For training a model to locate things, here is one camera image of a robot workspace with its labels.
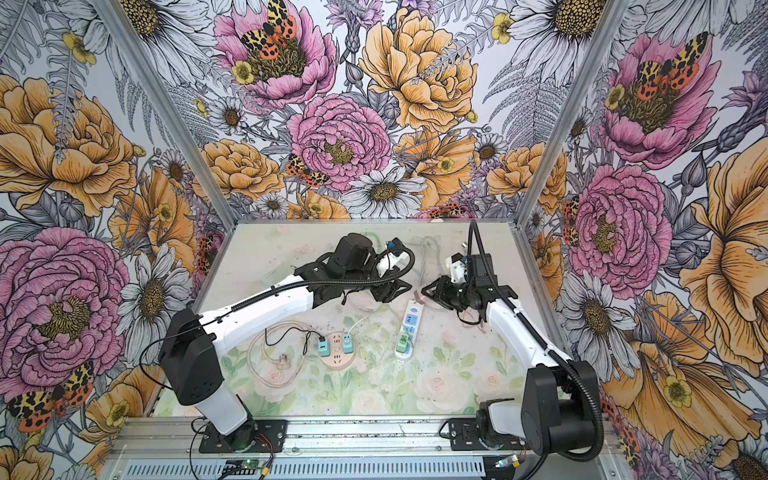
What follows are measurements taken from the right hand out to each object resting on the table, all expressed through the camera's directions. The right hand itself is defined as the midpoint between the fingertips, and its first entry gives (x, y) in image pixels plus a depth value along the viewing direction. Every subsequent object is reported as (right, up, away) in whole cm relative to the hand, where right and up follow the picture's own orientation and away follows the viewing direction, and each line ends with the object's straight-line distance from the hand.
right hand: (425, 300), depth 83 cm
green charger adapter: (-6, -10, -2) cm, 12 cm away
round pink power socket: (-24, -16, +2) cm, 29 cm away
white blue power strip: (-3, -6, +10) cm, 12 cm away
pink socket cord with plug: (-39, -17, +1) cm, 43 cm away
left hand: (-7, +5, -4) cm, 9 cm away
